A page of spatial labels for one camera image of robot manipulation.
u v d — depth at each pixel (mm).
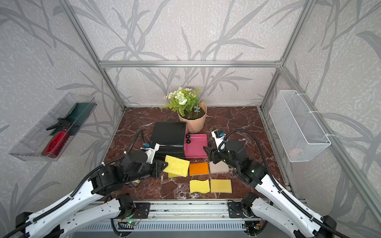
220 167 909
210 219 723
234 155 517
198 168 867
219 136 596
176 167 688
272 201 466
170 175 850
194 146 990
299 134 618
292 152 721
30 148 578
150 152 613
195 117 989
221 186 805
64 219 432
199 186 805
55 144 584
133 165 488
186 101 831
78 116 671
